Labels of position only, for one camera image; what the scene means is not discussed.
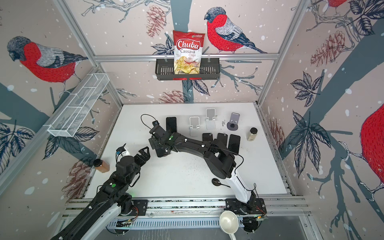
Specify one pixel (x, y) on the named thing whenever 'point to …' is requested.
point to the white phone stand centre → (194, 123)
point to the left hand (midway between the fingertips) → (144, 151)
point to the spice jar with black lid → (252, 134)
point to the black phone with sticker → (207, 137)
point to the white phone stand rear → (210, 118)
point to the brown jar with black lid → (101, 165)
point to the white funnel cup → (229, 223)
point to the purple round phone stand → (233, 124)
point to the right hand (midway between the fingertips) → (155, 141)
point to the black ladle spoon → (216, 182)
